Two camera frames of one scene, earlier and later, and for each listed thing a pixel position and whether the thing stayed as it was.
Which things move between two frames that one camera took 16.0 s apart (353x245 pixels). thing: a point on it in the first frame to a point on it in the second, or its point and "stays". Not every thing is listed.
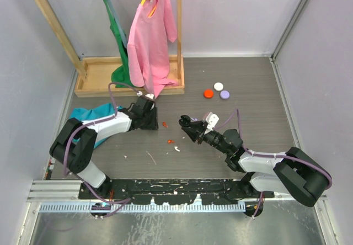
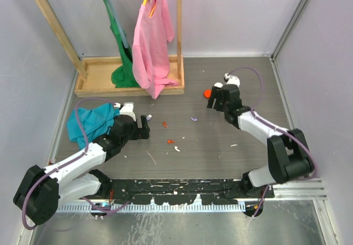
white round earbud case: x=218 y=86 stays
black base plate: x=176 y=191 stays
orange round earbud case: x=208 y=94 stays
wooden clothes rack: x=94 y=75 stays
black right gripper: x=196 y=131 to x=217 y=94
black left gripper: x=153 y=124 to x=141 y=133
